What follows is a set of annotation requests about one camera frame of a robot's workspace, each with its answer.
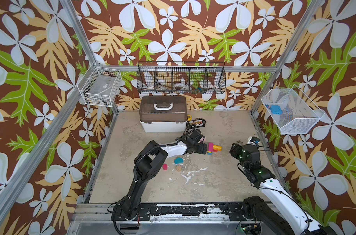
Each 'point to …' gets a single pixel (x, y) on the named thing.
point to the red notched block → (214, 151)
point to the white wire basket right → (291, 110)
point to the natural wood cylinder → (178, 168)
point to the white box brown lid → (164, 114)
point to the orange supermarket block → (217, 148)
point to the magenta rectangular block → (211, 147)
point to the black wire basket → (181, 77)
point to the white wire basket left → (100, 85)
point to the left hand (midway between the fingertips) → (202, 146)
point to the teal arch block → (178, 160)
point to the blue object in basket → (276, 109)
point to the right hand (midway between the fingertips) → (234, 145)
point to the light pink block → (202, 138)
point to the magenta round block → (165, 166)
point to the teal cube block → (210, 153)
